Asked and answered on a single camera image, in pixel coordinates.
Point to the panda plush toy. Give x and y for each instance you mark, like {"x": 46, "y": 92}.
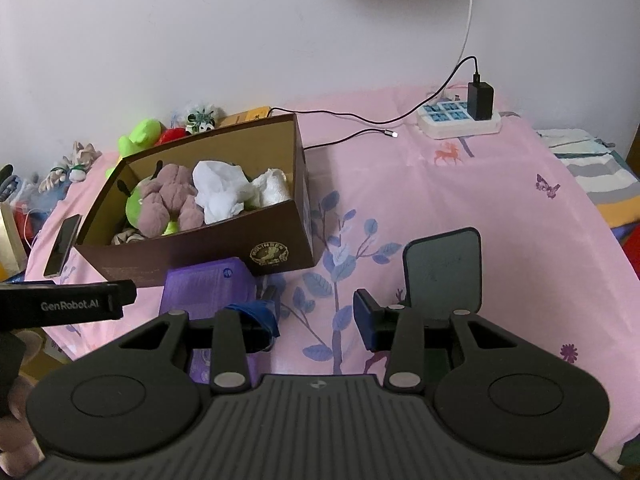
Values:
{"x": 202, "y": 119}

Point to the purple soft packet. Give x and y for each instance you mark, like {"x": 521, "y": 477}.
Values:
{"x": 205, "y": 280}

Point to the black charger plug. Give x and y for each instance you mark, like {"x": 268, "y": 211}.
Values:
{"x": 480, "y": 100}

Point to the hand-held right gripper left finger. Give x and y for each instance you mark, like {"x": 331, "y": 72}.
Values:
{"x": 250, "y": 317}

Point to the yellow white paper bag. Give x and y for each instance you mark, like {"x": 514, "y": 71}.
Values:
{"x": 10, "y": 240}

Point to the black smartphone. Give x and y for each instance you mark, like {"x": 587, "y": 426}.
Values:
{"x": 62, "y": 245}

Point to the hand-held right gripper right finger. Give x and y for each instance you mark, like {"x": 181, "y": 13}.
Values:
{"x": 367, "y": 320}

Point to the pink floral bedsheet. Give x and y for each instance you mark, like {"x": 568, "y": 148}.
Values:
{"x": 450, "y": 200}

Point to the yellow book box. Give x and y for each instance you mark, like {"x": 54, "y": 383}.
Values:
{"x": 245, "y": 116}

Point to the striped folded blanket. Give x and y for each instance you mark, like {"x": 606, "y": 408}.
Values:
{"x": 595, "y": 175}

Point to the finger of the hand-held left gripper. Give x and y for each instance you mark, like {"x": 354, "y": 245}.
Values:
{"x": 125, "y": 292}

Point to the green yellow caterpillar plush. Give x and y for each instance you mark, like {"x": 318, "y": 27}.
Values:
{"x": 142, "y": 135}

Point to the white power strip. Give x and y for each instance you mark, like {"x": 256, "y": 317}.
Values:
{"x": 445, "y": 127}

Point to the yellow fluffy cloth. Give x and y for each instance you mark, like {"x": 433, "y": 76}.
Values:
{"x": 171, "y": 228}

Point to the white knitted towel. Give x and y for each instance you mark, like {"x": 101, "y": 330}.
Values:
{"x": 272, "y": 187}

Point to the red plush toy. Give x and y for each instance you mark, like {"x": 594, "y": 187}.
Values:
{"x": 172, "y": 136}

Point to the brown cardboard box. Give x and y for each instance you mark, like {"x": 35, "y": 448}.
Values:
{"x": 200, "y": 255}

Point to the white tissue cloth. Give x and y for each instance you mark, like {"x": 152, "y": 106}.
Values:
{"x": 220, "y": 190}

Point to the beige cloth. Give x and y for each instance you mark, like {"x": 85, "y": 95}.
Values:
{"x": 127, "y": 237}

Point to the person's left hand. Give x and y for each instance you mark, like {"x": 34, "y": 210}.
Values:
{"x": 22, "y": 445}

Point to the mauve plush toy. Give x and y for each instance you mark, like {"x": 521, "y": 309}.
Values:
{"x": 170, "y": 195}

